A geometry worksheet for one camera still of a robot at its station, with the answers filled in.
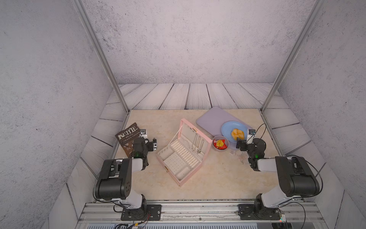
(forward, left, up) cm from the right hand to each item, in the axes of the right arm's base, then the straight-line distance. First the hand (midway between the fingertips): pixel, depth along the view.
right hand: (246, 137), depth 94 cm
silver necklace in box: (-8, +33, +8) cm, 35 cm away
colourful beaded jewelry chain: (-11, +4, -8) cm, 14 cm away
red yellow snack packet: (-3, +17, -4) cm, 17 cm away
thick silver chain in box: (-13, +32, +4) cm, 34 cm away
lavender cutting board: (+22, +19, -10) cm, 30 cm away
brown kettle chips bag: (+3, +82, -5) cm, 82 cm away
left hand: (-1, +64, +1) cm, 64 cm away
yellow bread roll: (+6, +4, -5) cm, 9 cm away
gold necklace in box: (-9, +32, +9) cm, 34 cm away
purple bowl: (+1, +16, -2) cm, 16 cm away
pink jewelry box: (-16, +42, 0) cm, 45 cm away
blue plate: (+15, +7, -8) cm, 19 cm away
